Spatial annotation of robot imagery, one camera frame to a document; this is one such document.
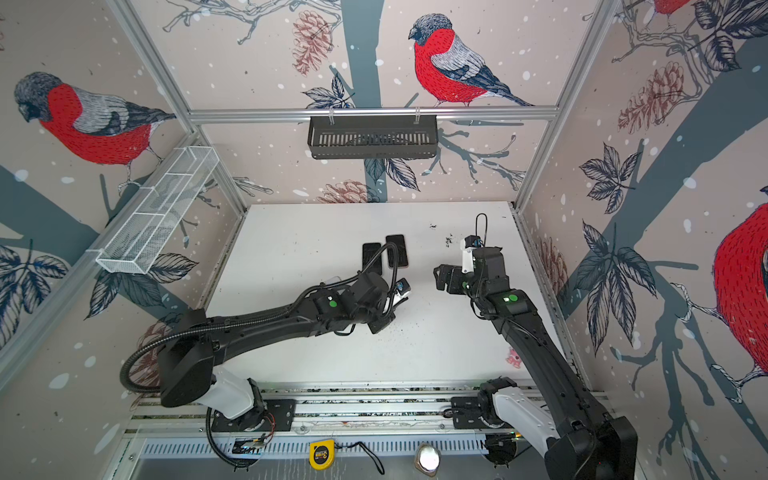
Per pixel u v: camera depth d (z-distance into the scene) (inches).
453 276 27.0
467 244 28.0
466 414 28.7
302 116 73.8
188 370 16.0
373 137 41.4
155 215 30.4
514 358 31.8
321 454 26.3
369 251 42.1
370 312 25.9
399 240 44.4
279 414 28.7
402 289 27.1
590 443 14.5
